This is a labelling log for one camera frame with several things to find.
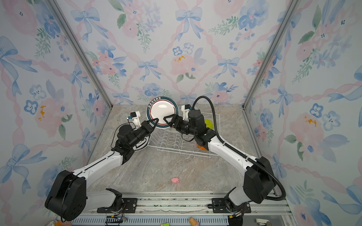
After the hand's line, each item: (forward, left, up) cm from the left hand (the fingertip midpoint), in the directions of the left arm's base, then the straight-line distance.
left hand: (159, 118), depth 75 cm
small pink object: (-24, -9, -27) cm, 37 cm away
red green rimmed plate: (+6, 0, +2) cm, 7 cm away
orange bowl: (-4, -25, -25) cm, 36 cm away
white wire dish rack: (+3, -4, -27) cm, 28 cm away
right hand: (-2, -4, +1) cm, 4 cm away
